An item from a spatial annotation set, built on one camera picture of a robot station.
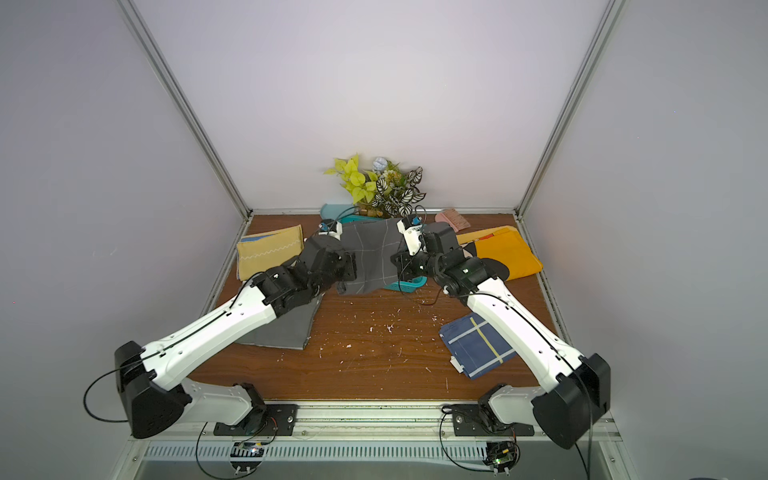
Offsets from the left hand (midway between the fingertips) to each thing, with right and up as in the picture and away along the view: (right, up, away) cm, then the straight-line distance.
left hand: (359, 254), depth 75 cm
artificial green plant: (+6, +19, +19) cm, 28 cm away
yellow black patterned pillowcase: (+51, +2, +35) cm, 62 cm away
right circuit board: (+35, -48, -5) cm, 60 cm away
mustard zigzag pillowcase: (-39, 0, +32) cm, 51 cm away
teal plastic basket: (+13, -10, +11) cm, 20 cm away
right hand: (+9, +1, -1) cm, 9 cm away
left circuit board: (-28, -50, -3) cm, 57 cm away
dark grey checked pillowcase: (+3, +3, +5) cm, 6 cm away
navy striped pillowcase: (+33, -27, +11) cm, 44 cm away
